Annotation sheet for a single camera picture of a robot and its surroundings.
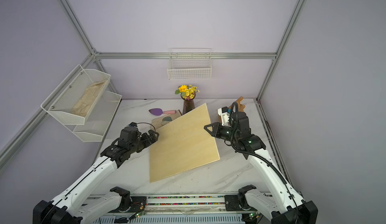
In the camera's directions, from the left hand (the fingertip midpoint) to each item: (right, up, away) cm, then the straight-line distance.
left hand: (153, 139), depth 81 cm
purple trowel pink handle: (-7, +16, +32) cm, 37 cm away
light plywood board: (+17, -2, -4) cm, 18 cm away
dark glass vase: (+18, +20, +16) cm, 31 cm away
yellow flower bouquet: (+19, +27, +9) cm, 34 cm away
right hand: (+29, +7, -9) cm, 31 cm away
